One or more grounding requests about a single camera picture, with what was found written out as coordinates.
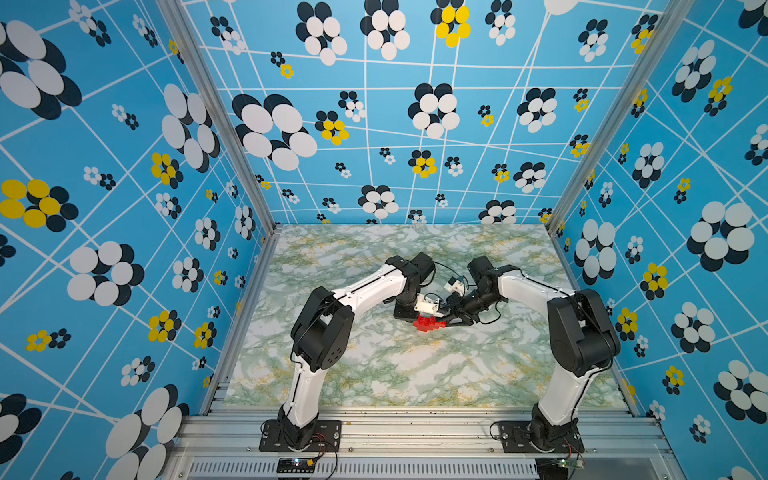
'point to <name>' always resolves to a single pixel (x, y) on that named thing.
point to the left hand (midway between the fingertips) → (413, 307)
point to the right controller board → (556, 468)
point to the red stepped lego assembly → (429, 323)
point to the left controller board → (295, 465)
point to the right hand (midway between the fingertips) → (446, 320)
